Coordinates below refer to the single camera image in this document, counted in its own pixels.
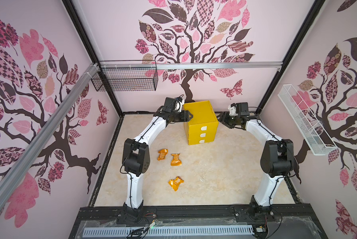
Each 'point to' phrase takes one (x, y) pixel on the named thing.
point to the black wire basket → (120, 75)
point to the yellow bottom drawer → (195, 141)
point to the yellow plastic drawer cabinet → (203, 111)
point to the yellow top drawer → (212, 126)
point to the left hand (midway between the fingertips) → (188, 118)
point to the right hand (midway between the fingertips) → (217, 120)
